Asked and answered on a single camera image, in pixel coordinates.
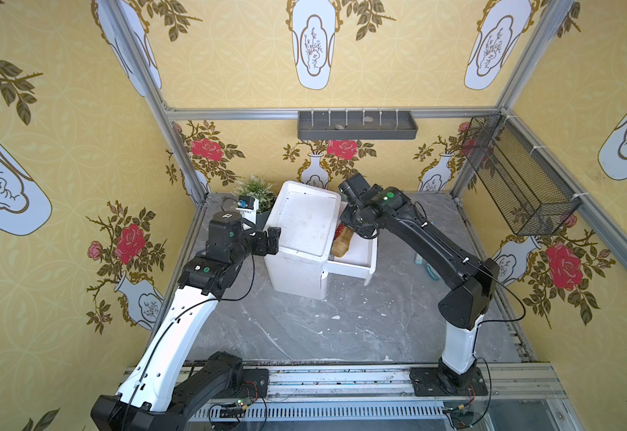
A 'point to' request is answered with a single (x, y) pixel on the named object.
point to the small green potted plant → (263, 192)
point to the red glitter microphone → (339, 231)
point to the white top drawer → (360, 257)
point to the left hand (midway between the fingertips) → (263, 227)
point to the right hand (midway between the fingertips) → (338, 225)
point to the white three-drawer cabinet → (307, 217)
